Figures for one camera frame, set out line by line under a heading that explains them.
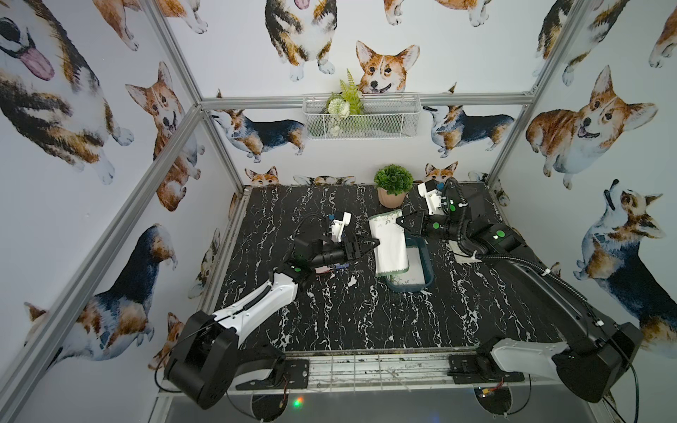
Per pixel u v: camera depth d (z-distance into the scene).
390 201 1.08
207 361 0.41
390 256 0.70
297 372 0.74
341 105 0.82
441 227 0.60
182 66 0.82
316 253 0.64
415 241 1.00
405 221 0.69
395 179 1.00
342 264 0.95
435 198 0.65
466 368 0.73
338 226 0.72
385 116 0.92
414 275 0.92
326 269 0.95
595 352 0.37
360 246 0.67
